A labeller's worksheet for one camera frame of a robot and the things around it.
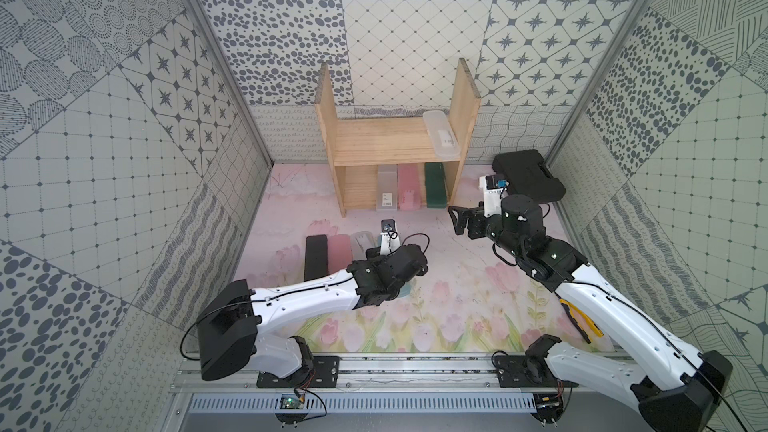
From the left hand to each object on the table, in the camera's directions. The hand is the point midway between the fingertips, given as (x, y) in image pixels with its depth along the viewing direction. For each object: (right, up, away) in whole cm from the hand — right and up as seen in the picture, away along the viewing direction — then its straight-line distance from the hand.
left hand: (405, 244), depth 79 cm
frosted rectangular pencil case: (-6, +16, +26) cm, 31 cm away
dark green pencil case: (+11, +16, +24) cm, 31 cm away
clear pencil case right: (+12, +30, +9) cm, 34 cm away
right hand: (+15, +10, -5) cm, 19 cm away
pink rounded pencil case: (-21, -7, +17) cm, 28 cm away
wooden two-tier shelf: (-14, +28, +9) cm, 32 cm away
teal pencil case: (-1, -6, -17) cm, 19 cm away
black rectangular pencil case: (-28, -7, +16) cm, 33 cm away
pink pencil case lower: (+3, +16, +24) cm, 29 cm away
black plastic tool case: (+47, +21, +32) cm, 60 cm away
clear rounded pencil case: (-14, -2, +18) cm, 23 cm away
